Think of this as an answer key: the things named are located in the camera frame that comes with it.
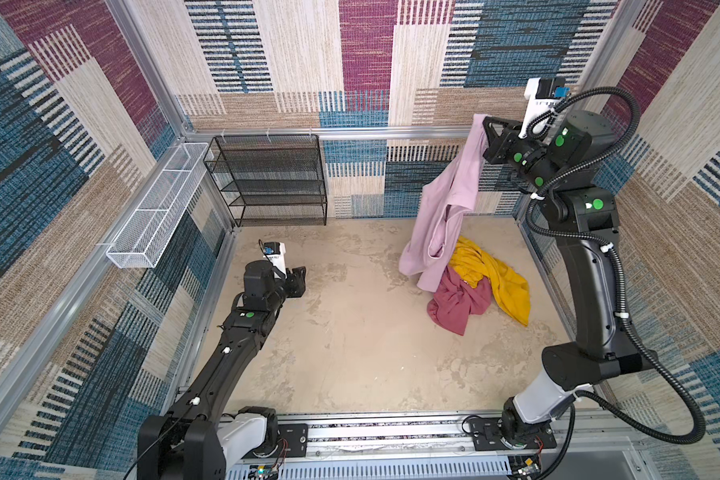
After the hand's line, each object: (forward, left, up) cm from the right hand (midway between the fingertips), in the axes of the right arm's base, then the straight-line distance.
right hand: (485, 124), depth 58 cm
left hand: (-6, +42, -35) cm, 55 cm away
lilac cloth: (-5, +8, -32) cm, 33 cm away
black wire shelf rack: (+34, +57, -38) cm, 76 cm away
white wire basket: (-5, +76, -22) cm, 79 cm away
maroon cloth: (-9, -4, -53) cm, 54 cm away
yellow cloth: (-5, -22, -53) cm, 57 cm away
